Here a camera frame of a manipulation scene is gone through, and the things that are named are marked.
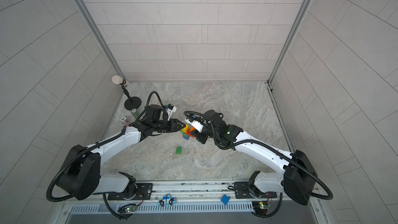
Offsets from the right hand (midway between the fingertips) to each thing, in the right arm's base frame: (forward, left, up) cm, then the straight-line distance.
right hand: (193, 130), depth 76 cm
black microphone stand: (+30, +42, -11) cm, 53 cm away
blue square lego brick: (+3, +5, -14) cm, 16 cm away
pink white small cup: (+13, +41, -7) cm, 43 cm away
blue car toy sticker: (-26, +13, -13) cm, 32 cm away
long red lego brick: (+2, +3, -8) cm, 9 cm away
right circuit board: (-31, -29, -17) cm, 46 cm away
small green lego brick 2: (-4, +9, -13) cm, 17 cm away
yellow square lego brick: (+2, +4, -2) cm, 5 cm away
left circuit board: (-29, +29, -12) cm, 43 cm away
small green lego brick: (+2, +5, -9) cm, 11 cm away
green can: (+18, +36, -7) cm, 41 cm away
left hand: (+5, +4, -4) cm, 7 cm away
